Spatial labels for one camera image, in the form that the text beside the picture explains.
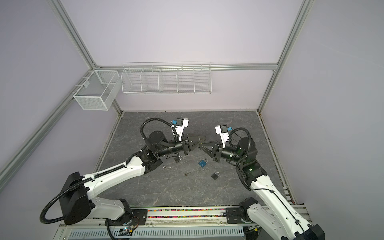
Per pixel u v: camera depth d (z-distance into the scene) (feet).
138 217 2.42
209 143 1.99
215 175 2.85
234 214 2.43
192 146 1.96
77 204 1.28
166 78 3.32
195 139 2.02
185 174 2.87
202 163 3.00
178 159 3.07
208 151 2.02
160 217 2.47
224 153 1.89
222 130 1.90
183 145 1.86
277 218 1.45
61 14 2.32
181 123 1.89
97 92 3.27
